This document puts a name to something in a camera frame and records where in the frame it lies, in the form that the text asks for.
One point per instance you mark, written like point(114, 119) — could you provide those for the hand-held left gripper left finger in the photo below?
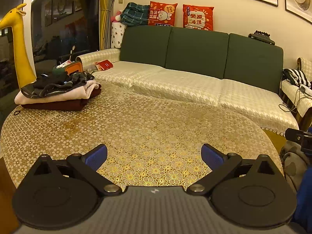
point(97, 157)

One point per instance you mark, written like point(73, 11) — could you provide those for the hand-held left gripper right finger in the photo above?
point(212, 157)

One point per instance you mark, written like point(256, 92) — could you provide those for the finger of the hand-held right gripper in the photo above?
point(293, 134)

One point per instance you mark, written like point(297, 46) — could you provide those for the cream armrest cover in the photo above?
point(304, 102)

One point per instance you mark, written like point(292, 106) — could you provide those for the black and white striped cloth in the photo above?
point(296, 76)

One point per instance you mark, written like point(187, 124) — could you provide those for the person's blue clothing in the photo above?
point(304, 199)

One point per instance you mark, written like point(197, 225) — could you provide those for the pale pink folded cloth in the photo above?
point(48, 97)

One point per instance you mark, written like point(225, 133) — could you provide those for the dark grey striped garment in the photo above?
point(78, 79)

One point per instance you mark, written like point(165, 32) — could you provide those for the black garment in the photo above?
point(51, 81)

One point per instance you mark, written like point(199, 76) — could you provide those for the clear plastic wrapper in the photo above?
point(90, 67)

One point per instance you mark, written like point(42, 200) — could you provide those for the orange and green tissue box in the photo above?
point(74, 68)

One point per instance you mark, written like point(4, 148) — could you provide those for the red packet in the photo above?
point(105, 65)

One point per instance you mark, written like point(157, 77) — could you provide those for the black massager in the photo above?
point(262, 38)

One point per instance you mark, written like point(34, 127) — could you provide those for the green sofa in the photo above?
point(195, 48)

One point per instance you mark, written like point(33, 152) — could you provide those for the large glass window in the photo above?
point(61, 41)

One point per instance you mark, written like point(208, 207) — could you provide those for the white patterned cushion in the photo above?
point(118, 35)

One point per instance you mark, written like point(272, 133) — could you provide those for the yellow curtain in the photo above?
point(103, 29)

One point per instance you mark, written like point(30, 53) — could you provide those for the yellow giraffe toy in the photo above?
point(20, 41)

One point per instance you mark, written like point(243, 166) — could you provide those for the red printed pillow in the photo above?
point(198, 17)

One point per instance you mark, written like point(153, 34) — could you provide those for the pink plush toy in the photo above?
point(116, 17)

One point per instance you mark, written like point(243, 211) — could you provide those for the green plaid cloth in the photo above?
point(134, 14)

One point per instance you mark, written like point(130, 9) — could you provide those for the red rabbit print pillow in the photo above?
point(162, 14)

